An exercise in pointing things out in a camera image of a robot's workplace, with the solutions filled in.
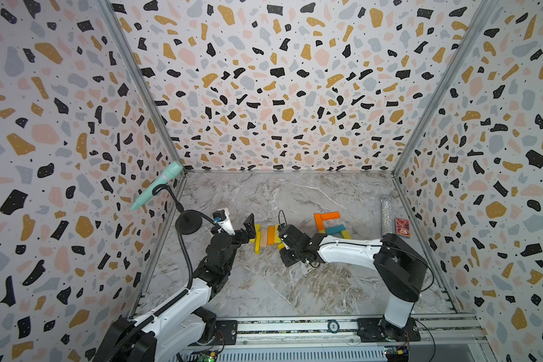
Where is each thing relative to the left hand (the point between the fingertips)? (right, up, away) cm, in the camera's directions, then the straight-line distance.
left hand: (245, 216), depth 81 cm
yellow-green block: (+30, -8, +18) cm, 36 cm away
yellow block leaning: (+3, -12, +12) cm, 17 cm away
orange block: (+35, -2, +25) cm, 43 cm away
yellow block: (+2, -7, +18) cm, 20 cm away
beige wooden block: (+5, -10, +15) cm, 19 cm away
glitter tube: (+60, -2, +21) cm, 64 cm away
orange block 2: (+30, -5, +22) cm, 37 cm away
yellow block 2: (+40, -10, +17) cm, 45 cm away
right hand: (+15, -16, +8) cm, 24 cm away
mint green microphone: (-24, +16, -4) cm, 29 cm away
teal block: (+37, -8, +21) cm, 43 cm away
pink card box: (+66, -7, +19) cm, 69 cm away
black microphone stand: (-28, -5, +19) cm, 34 cm away
